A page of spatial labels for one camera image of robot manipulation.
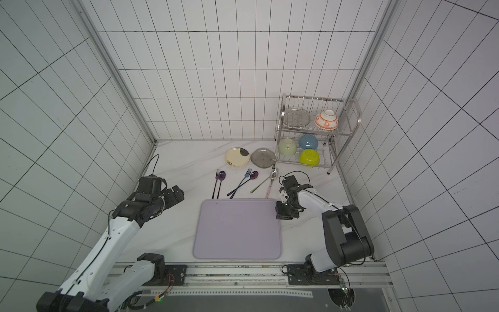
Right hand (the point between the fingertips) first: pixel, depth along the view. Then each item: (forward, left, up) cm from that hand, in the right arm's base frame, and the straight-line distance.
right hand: (273, 215), depth 88 cm
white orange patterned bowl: (+33, -22, +30) cm, 50 cm away
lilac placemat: (-7, +14, 0) cm, 16 cm away
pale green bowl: (+36, -7, +9) cm, 37 cm away
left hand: (-2, +43, +13) cm, 45 cm away
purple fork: (+21, +31, 0) cm, 37 cm away
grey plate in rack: (+39, -10, +27) cm, 49 cm away
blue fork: (+22, +15, 0) cm, 26 cm away
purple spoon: (+21, +28, 0) cm, 35 cm away
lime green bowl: (+30, -19, +7) cm, 36 cm away
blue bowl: (+41, -20, +8) cm, 46 cm away
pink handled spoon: (+21, 0, +1) cm, 21 cm away
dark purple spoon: (+22, +10, 0) cm, 25 cm away
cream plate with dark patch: (+34, +21, +1) cm, 40 cm away
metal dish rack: (+29, -16, +27) cm, 43 cm away
